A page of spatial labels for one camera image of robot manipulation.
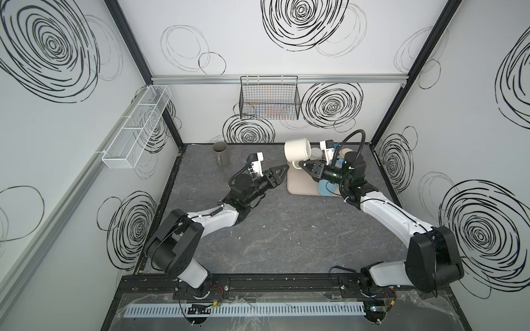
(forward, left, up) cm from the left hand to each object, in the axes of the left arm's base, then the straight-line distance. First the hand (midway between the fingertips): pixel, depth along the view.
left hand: (289, 168), depth 75 cm
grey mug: (+25, +33, -17) cm, 45 cm away
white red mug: (+5, -3, +4) cm, 7 cm away
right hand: (+2, -3, +1) cm, 3 cm away
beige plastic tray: (+12, -7, -26) cm, 30 cm away
